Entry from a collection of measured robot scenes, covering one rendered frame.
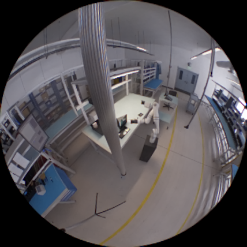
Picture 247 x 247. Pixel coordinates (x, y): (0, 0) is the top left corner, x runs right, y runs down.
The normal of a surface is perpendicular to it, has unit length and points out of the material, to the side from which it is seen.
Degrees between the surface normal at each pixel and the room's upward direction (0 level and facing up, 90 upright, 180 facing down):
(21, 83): 90
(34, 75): 90
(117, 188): 0
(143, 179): 0
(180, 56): 90
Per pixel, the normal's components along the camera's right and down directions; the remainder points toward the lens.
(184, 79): -0.55, 0.61
